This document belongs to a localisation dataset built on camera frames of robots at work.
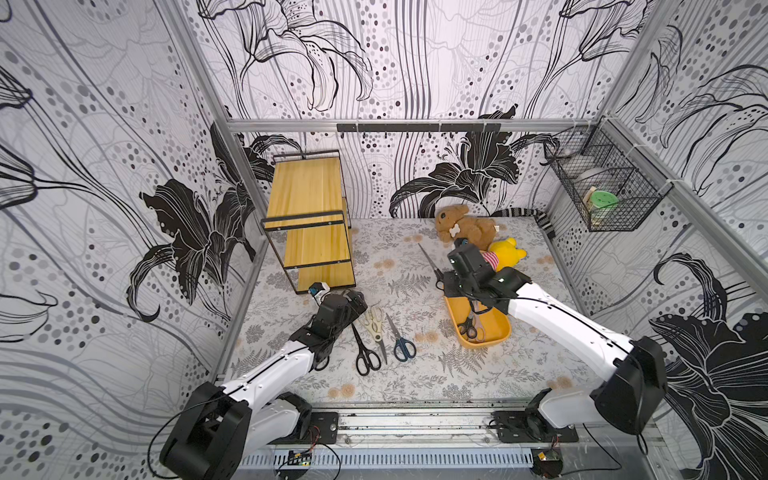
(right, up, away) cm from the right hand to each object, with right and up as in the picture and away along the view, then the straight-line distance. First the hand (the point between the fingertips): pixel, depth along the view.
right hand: (451, 276), depth 82 cm
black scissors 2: (-23, -24, +1) cm, 33 cm away
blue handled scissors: (-13, -22, +4) cm, 26 cm away
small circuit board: (-39, -44, -10) cm, 59 cm away
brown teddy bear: (+5, +17, +25) cm, 31 cm away
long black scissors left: (-37, -26, +1) cm, 45 cm away
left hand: (-27, -9, +5) cm, 29 cm away
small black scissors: (-4, -1, -3) cm, 5 cm away
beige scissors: (-22, -14, +10) cm, 28 cm away
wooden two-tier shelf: (-38, +15, -9) cm, 42 cm away
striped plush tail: (+38, +22, +36) cm, 57 cm away
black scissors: (+6, -16, +6) cm, 18 cm away
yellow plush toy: (+22, +6, +16) cm, 28 cm away
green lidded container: (+39, +20, -4) cm, 44 cm away
